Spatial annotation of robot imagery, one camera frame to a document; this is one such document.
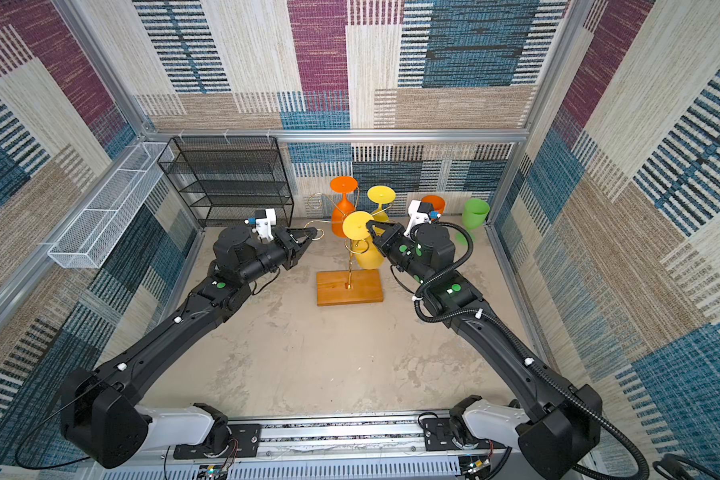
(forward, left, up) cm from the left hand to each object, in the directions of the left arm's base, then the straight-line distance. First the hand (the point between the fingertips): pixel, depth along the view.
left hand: (318, 226), depth 69 cm
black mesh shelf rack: (+41, +38, -17) cm, 58 cm away
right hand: (-2, -10, +1) cm, 11 cm away
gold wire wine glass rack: (+5, -5, -35) cm, 35 cm away
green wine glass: (+24, -47, -20) cm, 57 cm away
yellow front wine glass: (-5, -11, -3) cm, 12 cm away
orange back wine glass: (+16, -5, -10) cm, 19 cm away
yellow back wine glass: (+14, -15, -2) cm, 21 cm away
